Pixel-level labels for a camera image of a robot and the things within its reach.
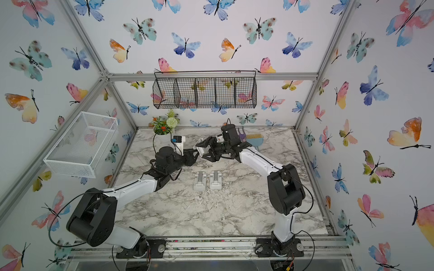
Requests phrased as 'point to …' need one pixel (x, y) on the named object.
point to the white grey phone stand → (216, 180)
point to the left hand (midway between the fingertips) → (198, 148)
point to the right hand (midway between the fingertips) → (198, 148)
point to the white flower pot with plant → (163, 126)
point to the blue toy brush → (256, 140)
